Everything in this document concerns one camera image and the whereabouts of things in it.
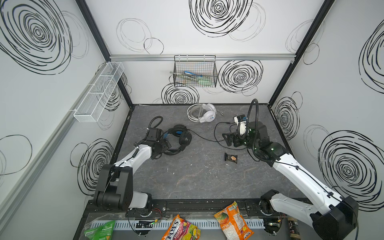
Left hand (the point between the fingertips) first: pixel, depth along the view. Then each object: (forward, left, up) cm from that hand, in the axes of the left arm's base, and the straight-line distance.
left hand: (165, 146), depth 91 cm
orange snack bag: (-37, -37, 0) cm, 52 cm away
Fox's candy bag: (-40, -14, -1) cm, 42 cm away
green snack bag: (-43, +20, 0) cm, 47 cm away
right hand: (0, -36, +18) cm, 40 cm away
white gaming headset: (+31, -23, -3) cm, 39 cm away
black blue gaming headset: (+4, -12, +3) cm, 13 cm away
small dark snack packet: (-4, -40, -3) cm, 40 cm away
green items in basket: (+29, -21, +28) cm, 45 cm away
